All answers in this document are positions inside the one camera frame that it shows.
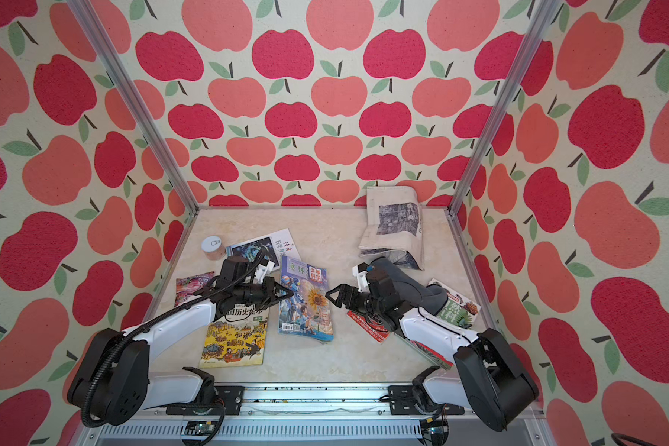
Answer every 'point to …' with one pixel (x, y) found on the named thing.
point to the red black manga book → (377, 332)
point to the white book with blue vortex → (267, 248)
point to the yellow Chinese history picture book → (238, 338)
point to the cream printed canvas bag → (393, 228)
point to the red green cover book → (458, 310)
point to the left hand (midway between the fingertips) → (293, 299)
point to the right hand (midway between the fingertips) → (335, 302)
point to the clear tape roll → (213, 247)
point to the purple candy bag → (190, 285)
